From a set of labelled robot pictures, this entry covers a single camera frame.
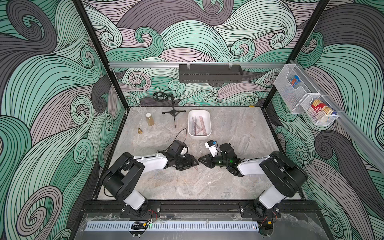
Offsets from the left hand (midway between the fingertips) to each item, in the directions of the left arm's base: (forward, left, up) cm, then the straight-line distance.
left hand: (195, 163), depth 85 cm
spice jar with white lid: (+36, +33, -4) cm, 49 cm away
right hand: (+3, -3, 0) cm, 4 cm away
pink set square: (-1, -1, -4) cm, 4 cm away
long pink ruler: (+30, -7, -3) cm, 31 cm away
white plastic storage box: (+32, -4, -4) cm, 33 cm away
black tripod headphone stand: (+37, +23, +19) cm, 47 cm away
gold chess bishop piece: (+24, +39, -3) cm, 46 cm away
